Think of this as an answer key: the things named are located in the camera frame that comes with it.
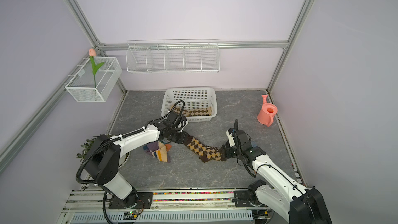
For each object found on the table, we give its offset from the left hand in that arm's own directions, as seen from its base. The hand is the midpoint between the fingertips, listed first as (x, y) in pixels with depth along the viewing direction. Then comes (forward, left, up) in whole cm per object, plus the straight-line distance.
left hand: (185, 140), depth 87 cm
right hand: (-6, -22, 0) cm, 22 cm away
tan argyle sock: (+23, -5, -4) cm, 24 cm away
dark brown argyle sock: (-7, -11, -4) cm, 13 cm away
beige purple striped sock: (-4, +15, -1) cm, 16 cm away
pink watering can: (+12, -50, +5) cm, 52 cm away
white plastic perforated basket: (+36, -3, -3) cm, 36 cm away
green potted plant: (-5, +45, +12) cm, 47 cm away
